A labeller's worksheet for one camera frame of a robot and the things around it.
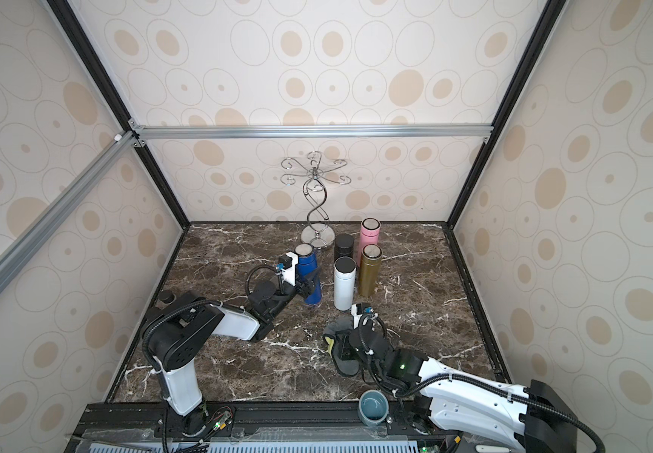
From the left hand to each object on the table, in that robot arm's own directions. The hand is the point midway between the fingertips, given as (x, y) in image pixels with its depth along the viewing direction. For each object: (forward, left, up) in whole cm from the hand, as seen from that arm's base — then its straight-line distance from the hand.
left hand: (321, 264), depth 84 cm
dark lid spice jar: (-7, +47, -8) cm, 49 cm away
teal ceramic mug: (-35, -15, -18) cm, 42 cm away
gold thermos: (0, -15, -3) cm, 15 cm away
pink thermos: (+11, -15, +1) cm, 19 cm away
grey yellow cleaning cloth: (-26, -6, -1) cm, 27 cm away
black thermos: (+5, -7, +2) cm, 9 cm away
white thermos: (-4, -7, +2) cm, 8 cm away
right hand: (-18, -7, -8) cm, 21 cm away
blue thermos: (-3, +4, +4) cm, 6 cm away
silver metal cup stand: (+27, +3, -15) cm, 31 cm away
